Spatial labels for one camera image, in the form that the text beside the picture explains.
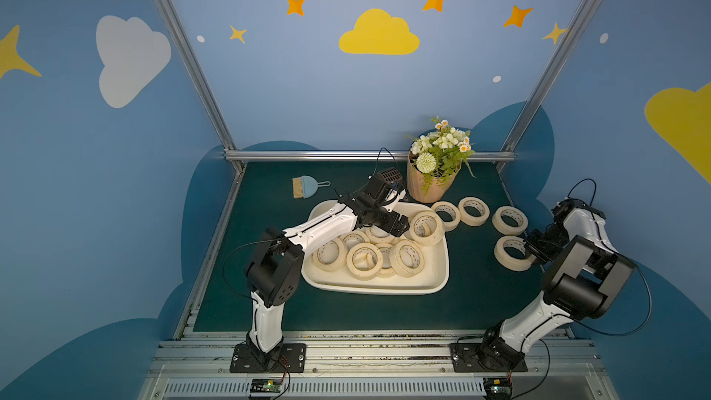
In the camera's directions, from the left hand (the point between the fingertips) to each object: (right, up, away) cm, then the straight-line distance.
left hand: (398, 216), depth 88 cm
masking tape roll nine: (-16, -8, +8) cm, 20 cm away
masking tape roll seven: (+34, -14, -2) cm, 37 cm away
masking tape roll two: (+34, +3, +19) cm, 39 cm away
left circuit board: (-37, -43, -16) cm, 59 cm away
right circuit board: (+24, -44, -15) cm, 53 cm away
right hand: (+43, -12, -1) cm, 45 cm away
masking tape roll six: (+4, -15, +5) cm, 16 cm away
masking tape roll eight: (-22, -14, +5) cm, 27 cm away
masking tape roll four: (+45, -3, +16) cm, 48 cm away
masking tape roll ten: (-4, -17, -1) cm, 18 cm away
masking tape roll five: (-11, -15, +3) cm, 19 cm away
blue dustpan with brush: (-35, +10, +27) cm, 45 cm away
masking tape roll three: (+22, -1, +18) cm, 28 cm away
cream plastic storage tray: (+12, -20, +1) cm, 24 cm away
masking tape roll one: (+12, -5, +10) cm, 16 cm away
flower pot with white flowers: (+11, +18, -2) cm, 21 cm away
